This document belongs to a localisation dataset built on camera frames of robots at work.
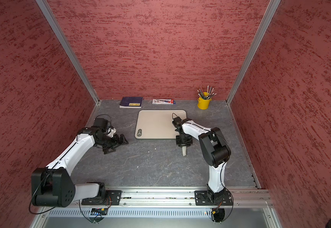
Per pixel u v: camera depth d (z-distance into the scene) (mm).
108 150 764
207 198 672
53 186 400
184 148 900
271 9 715
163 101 1180
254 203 771
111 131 740
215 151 506
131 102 1178
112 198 741
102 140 672
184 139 819
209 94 1097
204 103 1129
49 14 731
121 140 756
